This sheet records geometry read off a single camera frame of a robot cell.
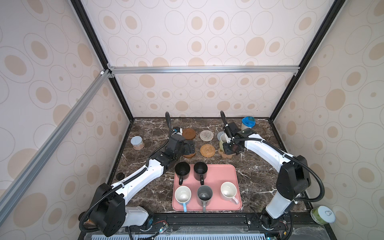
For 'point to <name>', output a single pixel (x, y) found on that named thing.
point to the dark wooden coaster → (189, 134)
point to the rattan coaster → (207, 150)
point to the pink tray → (220, 191)
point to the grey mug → (204, 195)
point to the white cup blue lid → (248, 122)
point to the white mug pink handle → (228, 191)
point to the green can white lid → (323, 214)
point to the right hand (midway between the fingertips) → (229, 149)
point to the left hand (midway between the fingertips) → (192, 141)
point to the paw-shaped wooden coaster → (224, 155)
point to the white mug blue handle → (183, 194)
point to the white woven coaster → (206, 135)
